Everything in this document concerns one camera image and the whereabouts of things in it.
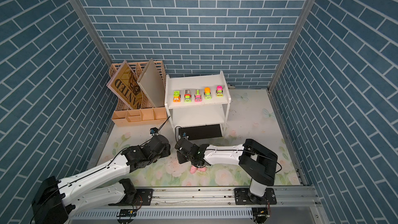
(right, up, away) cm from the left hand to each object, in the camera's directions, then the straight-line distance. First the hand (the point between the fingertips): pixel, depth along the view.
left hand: (172, 148), depth 81 cm
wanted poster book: (-31, +35, +12) cm, 48 cm away
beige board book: (-17, +37, +16) cm, 44 cm away
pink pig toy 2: (+17, -11, 0) cm, 20 cm away
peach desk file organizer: (-20, +18, +21) cm, 34 cm away
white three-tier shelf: (+22, +19, +7) cm, 30 cm away
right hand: (+4, -4, +2) cm, 6 cm away
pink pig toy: (+11, -11, -1) cm, 16 cm away
